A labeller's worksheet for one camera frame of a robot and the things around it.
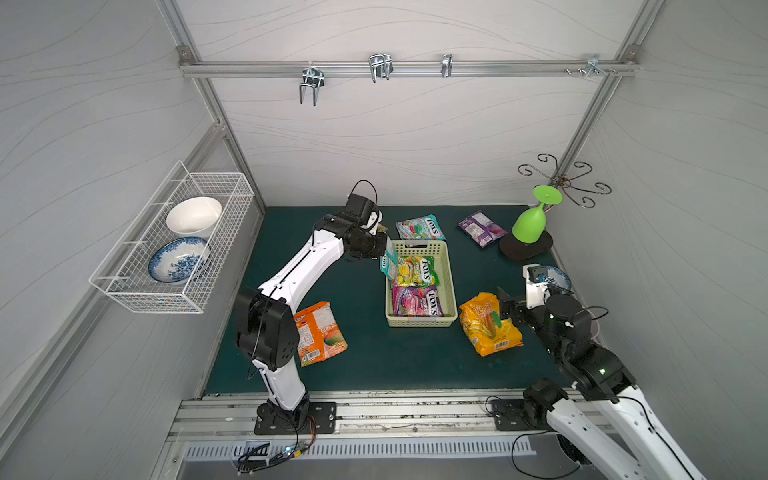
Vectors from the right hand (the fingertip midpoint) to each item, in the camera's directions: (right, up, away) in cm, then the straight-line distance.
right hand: (522, 285), depth 72 cm
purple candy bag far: (+2, +15, +40) cm, 43 cm away
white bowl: (-79, +17, -1) cm, 81 cm away
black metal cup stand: (+13, +7, +36) cm, 39 cm away
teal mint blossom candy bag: (-33, +4, +16) cm, 37 cm away
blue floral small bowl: (+23, -2, +25) cm, 34 cm away
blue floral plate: (-80, +7, -7) cm, 80 cm away
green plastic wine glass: (+8, +15, +14) cm, 22 cm away
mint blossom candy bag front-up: (-20, +15, +40) cm, 47 cm away
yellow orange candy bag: (-5, -15, +13) cm, 21 cm away
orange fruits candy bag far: (-36, +15, +42) cm, 57 cm away
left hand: (-33, +8, +13) cm, 37 cm away
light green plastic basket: (-15, +7, +31) cm, 35 cm away
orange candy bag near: (-53, -18, +15) cm, 58 cm away
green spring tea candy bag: (-23, 0, +27) cm, 36 cm away
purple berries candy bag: (-24, -8, +20) cm, 32 cm away
